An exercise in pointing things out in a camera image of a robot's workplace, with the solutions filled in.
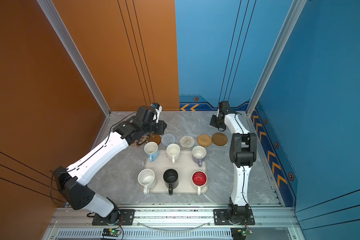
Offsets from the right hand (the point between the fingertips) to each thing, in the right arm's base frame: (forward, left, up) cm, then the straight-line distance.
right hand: (212, 123), depth 103 cm
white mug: (-20, +26, -4) cm, 33 cm away
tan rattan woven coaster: (-9, +6, -7) cm, 13 cm away
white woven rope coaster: (-10, +18, -7) cm, 22 cm away
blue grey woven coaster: (-9, +30, -6) cm, 32 cm away
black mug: (-35, +27, -6) cm, 45 cm away
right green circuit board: (-61, -7, -10) cm, 62 cm away
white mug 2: (-36, +41, -6) cm, 55 cm away
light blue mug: (-18, +40, -2) cm, 44 cm away
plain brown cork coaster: (-8, -5, -7) cm, 12 cm away
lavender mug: (-20, +10, -7) cm, 24 cm away
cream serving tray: (-29, +19, -7) cm, 35 cm away
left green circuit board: (-61, +54, -9) cm, 82 cm away
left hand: (-17, +28, +20) cm, 39 cm away
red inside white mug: (-37, +11, -5) cm, 39 cm away
